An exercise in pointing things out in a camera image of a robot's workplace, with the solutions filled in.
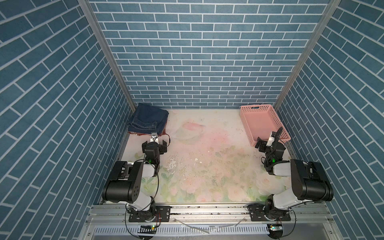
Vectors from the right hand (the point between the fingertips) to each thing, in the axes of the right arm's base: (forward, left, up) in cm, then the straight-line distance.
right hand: (265, 137), depth 93 cm
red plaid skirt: (+3, +69, -7) cm, 69 cm away
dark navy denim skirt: (+10, +80, 0) cm, 80 cm away
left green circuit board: (-52, +63, -11) cm, 82 cm away
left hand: (-7, +69, 0) cm, 70 cm away
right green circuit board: (-47, 0, -14) cm, 49 cm away
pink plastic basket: (+19, -1, -5) cm, 19 cm away
